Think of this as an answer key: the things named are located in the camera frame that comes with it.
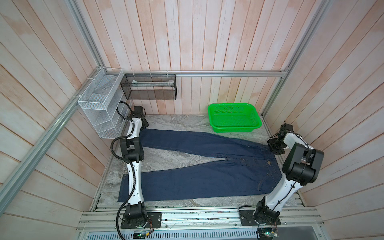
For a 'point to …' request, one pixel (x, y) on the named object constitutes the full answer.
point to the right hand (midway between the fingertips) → (269, 146)
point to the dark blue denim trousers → (247, 166)
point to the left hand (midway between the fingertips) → (143, 127)
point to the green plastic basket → (233, 117)
